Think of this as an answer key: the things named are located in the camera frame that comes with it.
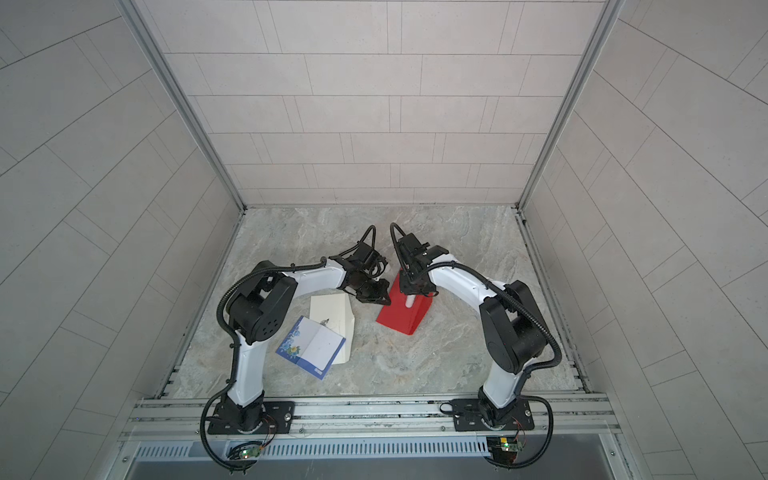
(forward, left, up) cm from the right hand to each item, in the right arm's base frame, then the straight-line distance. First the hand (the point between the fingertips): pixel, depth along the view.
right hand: (408, 289), depth 89 cm
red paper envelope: (-6, +3, -6) cm, 9 cm away
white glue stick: (-3, 0, -1) cm, 3 cm away
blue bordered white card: (-15, +28, -3) cm, 32 cm away
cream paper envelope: (-4, +22, -4) cm, 23 cm away
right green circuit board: (-40, -19, -6) cm, 44 cm away
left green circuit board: (-37, +39, 0) cm, 53 cm away
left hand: (0, +3, -4) cm, 6 cm away
